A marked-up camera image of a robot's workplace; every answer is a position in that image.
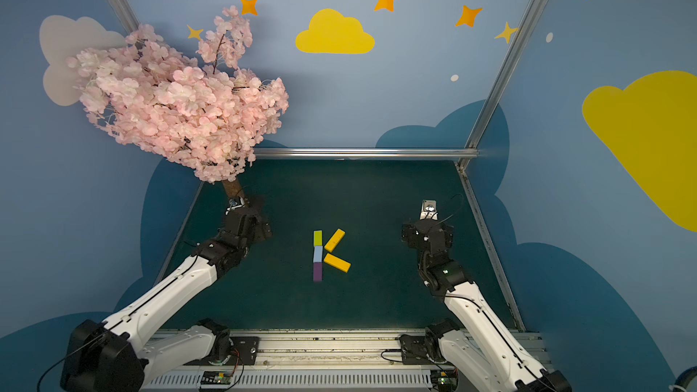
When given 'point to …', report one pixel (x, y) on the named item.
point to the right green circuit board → (445, 380)
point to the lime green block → (318, 238)
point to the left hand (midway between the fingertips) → (252, 220)
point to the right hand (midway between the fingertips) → (431, 219)
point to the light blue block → (318, 255)
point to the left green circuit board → (216, 377)
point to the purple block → (318, 271)
